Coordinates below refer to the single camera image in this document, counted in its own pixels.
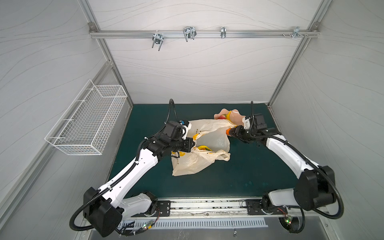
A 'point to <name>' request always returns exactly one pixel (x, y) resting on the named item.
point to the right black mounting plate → (253, 207)
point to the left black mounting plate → (163, 208)
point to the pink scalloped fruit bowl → (235, 116)
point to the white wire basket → (85, 127)
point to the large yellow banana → (201, 147)
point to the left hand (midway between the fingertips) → (196, 141)
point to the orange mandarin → (227, 131)
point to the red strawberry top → (222, 117)
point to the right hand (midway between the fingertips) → (234, 130)
